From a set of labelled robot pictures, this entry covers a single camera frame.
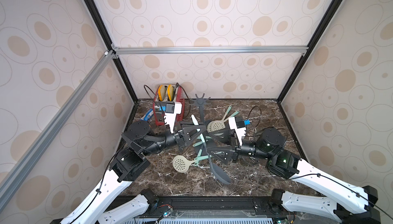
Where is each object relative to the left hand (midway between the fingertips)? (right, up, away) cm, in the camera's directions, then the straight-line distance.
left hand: (207, 131), depth 47 cm
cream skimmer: (-13, -23, +39) cm, 47 cm away
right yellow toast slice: (-21, +19, +51) cm, 58 cm away
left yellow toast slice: (-27, +19, +50) cm, 60 cm away
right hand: (+1, -6, +3) cm, 7 cm away
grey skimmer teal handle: (+4, -15, +7) cm, 17 cm away
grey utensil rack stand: (-1, -14, +46) cm, 48 cm away
